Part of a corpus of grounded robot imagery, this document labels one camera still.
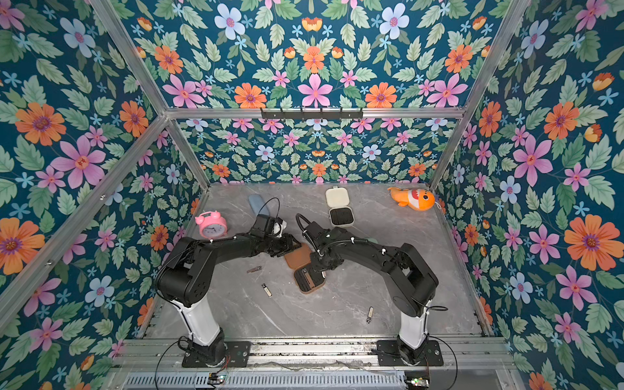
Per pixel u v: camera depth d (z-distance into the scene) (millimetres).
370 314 817
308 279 884
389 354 720
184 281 494
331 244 605
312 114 932
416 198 1043
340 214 1077
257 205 1103
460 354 748
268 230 802
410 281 473
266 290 862
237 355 735
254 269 922
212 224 958
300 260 953
